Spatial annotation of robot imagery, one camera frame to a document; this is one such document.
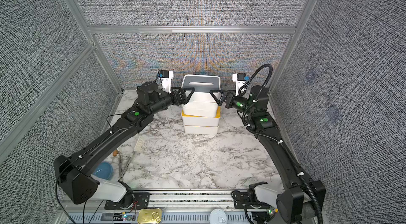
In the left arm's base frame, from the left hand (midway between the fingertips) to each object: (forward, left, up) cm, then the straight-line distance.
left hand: (192, 87), depth 68 cm
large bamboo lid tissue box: (-2, +3, -33) cm, 33 cm away
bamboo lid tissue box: (-1, -4, -5) cm, 6 cm away
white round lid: (-44, -9, -31) cm, 55 cm away
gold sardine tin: (-42, +19, -32) cm, 57 cm away
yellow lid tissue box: (-2, +4, -22) cm, 22 cm away
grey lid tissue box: (+6, -5, -4) cm, 9 cm away
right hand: (-2, -10, +1) cm, 10 cm away
